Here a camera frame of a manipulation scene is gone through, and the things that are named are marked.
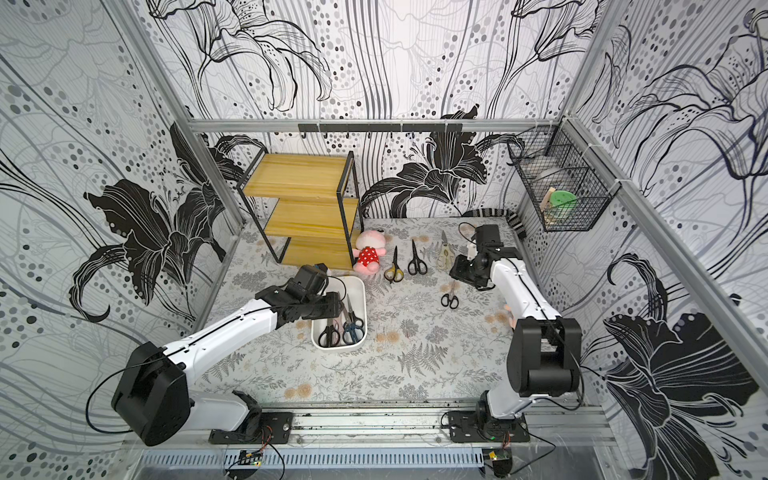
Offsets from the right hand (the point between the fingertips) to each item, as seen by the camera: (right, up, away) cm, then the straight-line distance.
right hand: (459, 269), depth 90 cm
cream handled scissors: (-1, +3, +18) cm, 18 cm away
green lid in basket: (+25, +19, -11) cm, 33 cm away
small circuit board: (-55, -45, -18) cm, 73 cm away
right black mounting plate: (0, -37, -18) cm, 41 cm away
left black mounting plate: (-53, -38, -17) cm, 67 cm away
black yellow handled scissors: (-20, -3, +14) cm, 24 cm away
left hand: (-36, -12, -5) cm, 38 cm away
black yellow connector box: (+6, -45, -19) cm, 49 cm away
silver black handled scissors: (-40, -18, -1) cm, 44 cm away
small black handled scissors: (-1, -10, +7) cm, 12 cm away
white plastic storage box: (-33, -7, +9) cm, 35 cm away
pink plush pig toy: (-28, +7, +14) cm, 32 cm away
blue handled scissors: (-32, -19, -1) cm, 38 cm away
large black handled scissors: (-12, +1, +15) cm, 19 cm away
